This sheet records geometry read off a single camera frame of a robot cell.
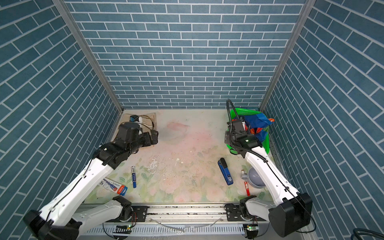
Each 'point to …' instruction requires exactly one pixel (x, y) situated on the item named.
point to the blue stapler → (225, 171)
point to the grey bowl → (254, 179)
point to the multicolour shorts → (256, 123)
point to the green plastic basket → (237, 112)
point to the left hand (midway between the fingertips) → (152, 133)
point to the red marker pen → (244, 177)
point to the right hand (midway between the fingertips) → (237, 134)
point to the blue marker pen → (133, 177)
